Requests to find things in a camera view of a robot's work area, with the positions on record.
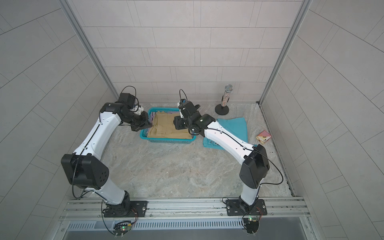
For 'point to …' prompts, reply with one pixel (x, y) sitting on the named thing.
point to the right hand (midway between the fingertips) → (176, 121)
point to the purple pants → (170, 112)
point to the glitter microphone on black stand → (222, 109)
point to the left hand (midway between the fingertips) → (155, 122)
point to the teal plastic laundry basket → (144, 136)
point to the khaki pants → (164, 127)
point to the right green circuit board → (252, 224)
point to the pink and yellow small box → (263, 137)
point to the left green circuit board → (121, 229)
